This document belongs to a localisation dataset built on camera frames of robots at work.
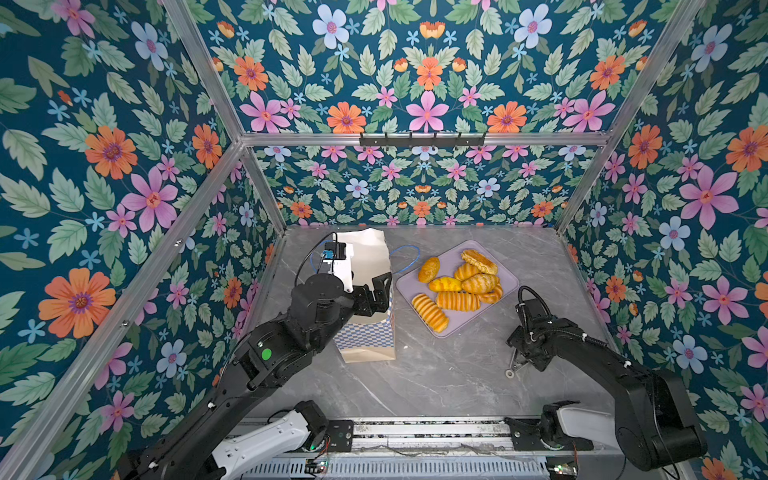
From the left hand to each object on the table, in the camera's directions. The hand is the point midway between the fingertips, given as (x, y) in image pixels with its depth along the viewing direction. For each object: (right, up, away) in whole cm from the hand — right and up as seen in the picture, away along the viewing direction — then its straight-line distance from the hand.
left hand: (380, 270), depth 59 cm
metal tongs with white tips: (+34, -30, +23) cm, 51 cm away
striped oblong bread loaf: (+23, -12, +36) cm, 45 cm away
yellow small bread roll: (+18, -7, +39) cm, 44 cm away
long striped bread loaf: (+13, -15, +32) cm, 38 cm away
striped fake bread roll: (+25, -3, +41) cm, 49 cm away
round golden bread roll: (+13, -2, +43) cm, 45 cm away
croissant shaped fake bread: (+35, -11, +39) cm, 53 cm away
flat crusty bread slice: (+31, +1, +45) cm, 55 cm away
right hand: (+39, -25, +30) cm, 55 cm away
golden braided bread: (+30, -6, +36) cm, 47 cm away
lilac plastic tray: (+22, -18, +35) cm, 45 cm away
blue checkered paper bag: (-5, -18, +16) cm, 25 cm away
